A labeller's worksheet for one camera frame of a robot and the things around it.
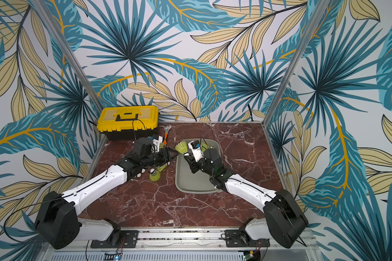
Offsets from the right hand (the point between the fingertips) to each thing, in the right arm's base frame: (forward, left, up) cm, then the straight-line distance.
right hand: (187, 155), depth 81 cm
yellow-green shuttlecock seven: (-3, +19, -15) cm, 24 cm away
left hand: (-1, +6, +1) cm, 7 cm away
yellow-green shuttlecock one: (+3, +3, +3) cm, 5 cm away
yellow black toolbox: (+25, +39, -2) cm, 46 cm away
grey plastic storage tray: (-8, -6, -14) cm, 17 cm away
